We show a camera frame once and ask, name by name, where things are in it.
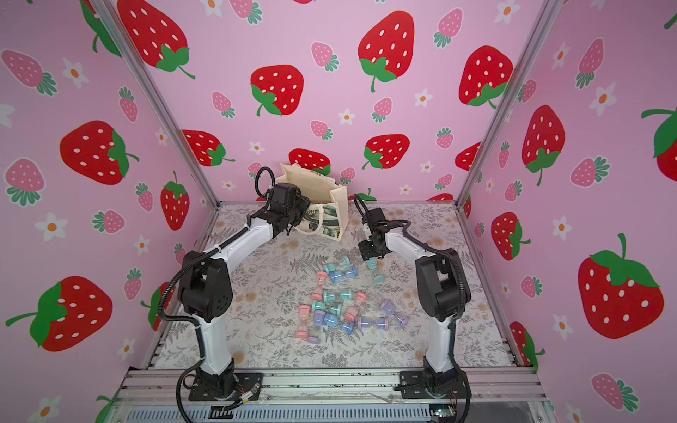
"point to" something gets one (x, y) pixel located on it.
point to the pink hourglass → (302, 329)
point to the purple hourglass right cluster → (388, 307)
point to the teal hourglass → (317, 306)
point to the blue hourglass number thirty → (331, 320)
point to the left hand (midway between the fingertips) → (311, 200)
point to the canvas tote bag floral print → (327, 215)
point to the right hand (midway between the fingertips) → (367, 251)
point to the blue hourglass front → (348, 328)
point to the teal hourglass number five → (344, 264)
